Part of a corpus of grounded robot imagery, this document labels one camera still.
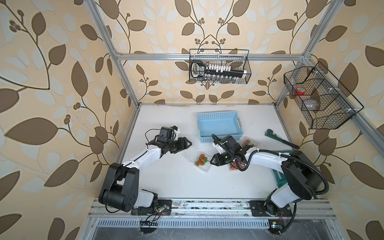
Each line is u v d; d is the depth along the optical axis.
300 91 0.81
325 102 0.73
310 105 0.74
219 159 0.77
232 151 0.69
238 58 0.91
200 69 0.84
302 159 0.47
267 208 0.67
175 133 0.81
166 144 0.69
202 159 0.89
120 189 0.43
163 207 0.74
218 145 0.69
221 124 1.08
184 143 0.79
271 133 1.02
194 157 0.91
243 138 0.98
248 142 0.96
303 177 0.44
